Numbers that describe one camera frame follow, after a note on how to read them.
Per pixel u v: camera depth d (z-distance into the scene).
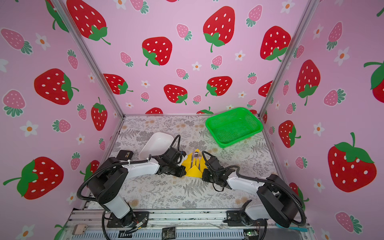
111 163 0.49
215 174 0.68
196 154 0.96
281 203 0.42
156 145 1.03
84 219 0.76
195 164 0.93
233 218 0.73
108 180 0.46
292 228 0.77
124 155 0.95
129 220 0.66
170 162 0.73
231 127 1.14
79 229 0.70
